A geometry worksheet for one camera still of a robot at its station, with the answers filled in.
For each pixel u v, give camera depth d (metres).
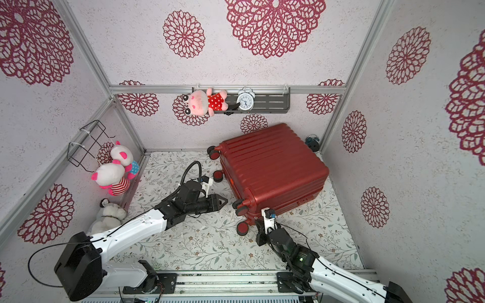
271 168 0.85
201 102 0.83
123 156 0.92
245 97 0.90
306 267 0.56
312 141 1.18
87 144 0.81
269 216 0.67
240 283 0.76
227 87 0.91
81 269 0.40
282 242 0.58
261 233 0.69
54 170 0.64
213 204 0.69
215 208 0.70
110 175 0.85
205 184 0.74
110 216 0.85
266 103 0.94
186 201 0.61
